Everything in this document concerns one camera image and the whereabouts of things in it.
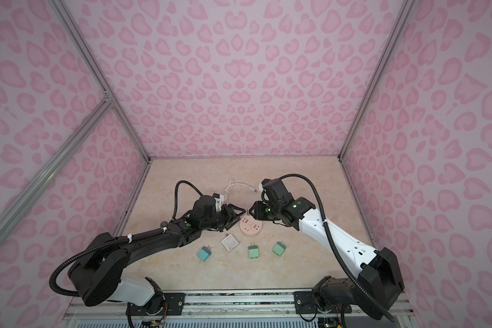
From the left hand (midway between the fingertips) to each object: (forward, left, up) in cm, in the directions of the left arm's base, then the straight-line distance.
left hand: (249, 219), depth 80 cm
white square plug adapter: (-5, +8, -12) cm, 15 cm away
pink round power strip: (+3, 0, -12) cm, 12 cm away
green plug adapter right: (-7, -12, -12) cm, 19 cm away
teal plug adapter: (-9, +18, -13) cm, 24 cm away
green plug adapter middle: (-8, -2, -13) cm, 15 cm away
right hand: (+2, -1, +3) cm, 4 cm away
